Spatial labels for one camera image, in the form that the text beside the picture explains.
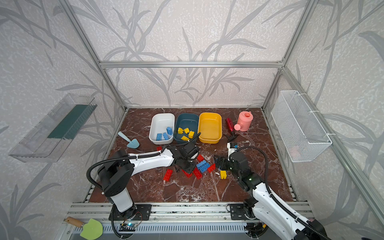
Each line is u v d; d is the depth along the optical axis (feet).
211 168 2.85
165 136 3.33
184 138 3.28
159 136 3.34
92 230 2.29
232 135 3.34
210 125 3.48
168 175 2.77
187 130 3.44
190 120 3.67
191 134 3.34
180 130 3.38
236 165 2.08
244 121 3.25
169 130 3.32
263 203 1.73
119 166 1.67
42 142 2.06
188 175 2.78
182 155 2.14
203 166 2.91
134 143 3.25
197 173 2.82
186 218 2.37
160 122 3.59
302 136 2.01
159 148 3.16
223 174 2.75
